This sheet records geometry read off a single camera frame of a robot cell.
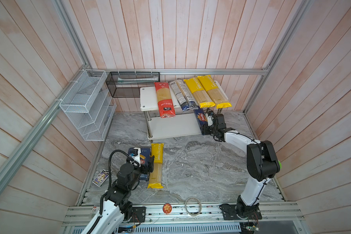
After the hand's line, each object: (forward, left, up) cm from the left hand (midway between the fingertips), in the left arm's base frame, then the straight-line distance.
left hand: (146, 158), depth 79 cm
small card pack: (-7, +27, -12) cm, 31 cm away
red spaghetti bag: (+24, -10, +22) cm, 34 cm away
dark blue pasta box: (+3, +2, -7) cm, 8 cm away
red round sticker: (-22, -12, -14) cm, 29 cm away
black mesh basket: (+53, +18, +12) cm, 57 cm away
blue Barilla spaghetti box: (+31, -36, -4) cm, 48 cm away
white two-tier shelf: (+34, -23, -9) cm, 42 cm away
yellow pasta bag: (-8, -5, -10) cm, 13 cm away
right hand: (+26, -37, -4) cm, 45 cm away
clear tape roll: (-21, -21, -13) cm, 33 cm away
